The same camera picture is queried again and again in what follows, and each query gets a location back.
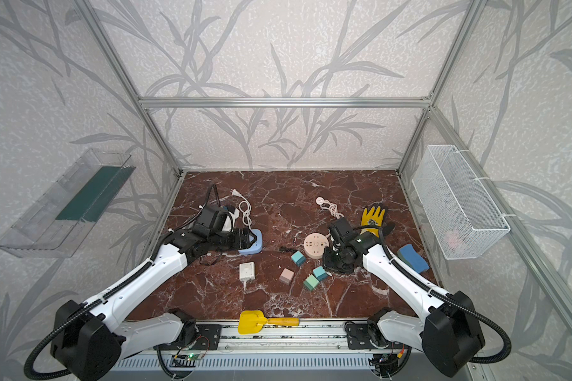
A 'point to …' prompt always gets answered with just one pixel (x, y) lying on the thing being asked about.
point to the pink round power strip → (314, 245)
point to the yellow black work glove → (372, 221)
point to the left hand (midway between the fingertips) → (250, 239)
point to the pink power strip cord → (326, 204)
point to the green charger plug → (311, 282)
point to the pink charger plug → (286, 276)
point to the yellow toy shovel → (251, 321)
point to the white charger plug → (246, 272)
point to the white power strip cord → (245, 207)
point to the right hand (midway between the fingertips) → (322, 265)
